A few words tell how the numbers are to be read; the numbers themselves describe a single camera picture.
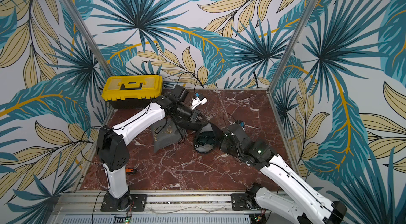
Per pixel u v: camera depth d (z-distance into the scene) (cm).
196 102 75
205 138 86
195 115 69
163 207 73
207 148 84
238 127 51
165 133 88
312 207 39
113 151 47
